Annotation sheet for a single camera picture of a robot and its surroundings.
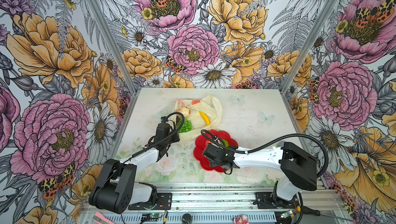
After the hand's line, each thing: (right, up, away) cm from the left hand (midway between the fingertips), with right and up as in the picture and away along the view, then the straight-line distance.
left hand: (176, 135), depth 92 cm
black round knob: (+9, -27, -30) cm, 42 cm away
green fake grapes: (+6, +4, +4) cm, 8 cm away
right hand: (+24, -13, -7) cm, 28 cm away
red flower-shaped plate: (+15, -2, -2) cm, 16 cm away
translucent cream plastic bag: (+13, +10, +15) cm, 23 cm away
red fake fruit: (+19, -3, -3) cm, 19 cm away
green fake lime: (+29, -4, -2) cm, 29 cm away
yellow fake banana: (+17, +9, +10) cm, 22 cm away
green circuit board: (-8, -32, -21) cm, 39 cm away
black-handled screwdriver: (+67, -30, -22) cm, 77 cm away
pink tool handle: (-29, -32, -23) cm, 49 cm away
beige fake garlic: (+4, +14, +10) cm, 17 cm away
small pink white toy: (+33, -32, -25) cm, 52 cm away
